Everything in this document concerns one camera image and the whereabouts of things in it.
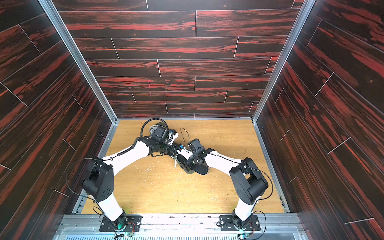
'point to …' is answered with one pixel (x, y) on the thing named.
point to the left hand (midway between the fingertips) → (180, 151)
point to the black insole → (200, 169)
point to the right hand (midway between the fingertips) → (187, 159)
